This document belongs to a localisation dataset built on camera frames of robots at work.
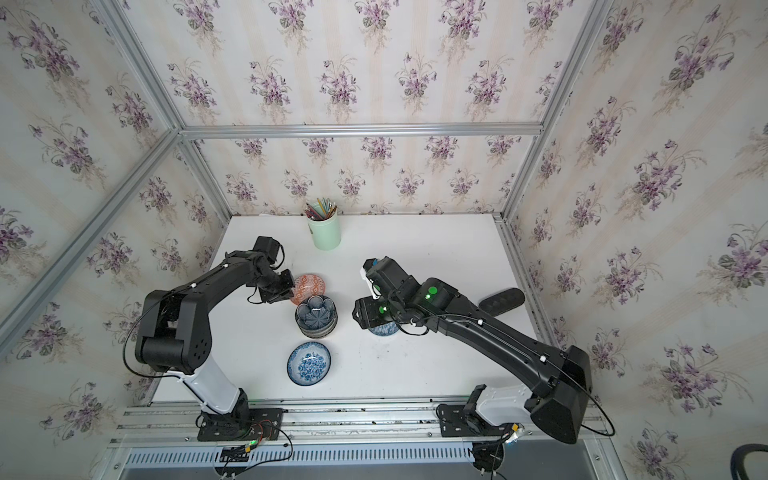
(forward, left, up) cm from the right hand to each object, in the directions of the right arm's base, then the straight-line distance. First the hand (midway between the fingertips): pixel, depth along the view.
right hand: (365, 313), depth 71 cm
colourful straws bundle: (+44, +17, -6) cm, 48 cm away
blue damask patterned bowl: (+4, -5, -19) cm, 20 cm away
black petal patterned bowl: (+7, +16, -14) cm, 22 cm away
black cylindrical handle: (+14, -41, -18) cm, 47 cm away
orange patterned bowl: (+17, +22, -17) cm, 33 cm away
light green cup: (+36, +17, -12) cm, 42 cm away
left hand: (+13, +23, -16) cm, 31 cm away
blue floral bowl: (-6, +17, -19) cm, 26 cm away
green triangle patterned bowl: (0, +14, -14) cm, 20 cm away
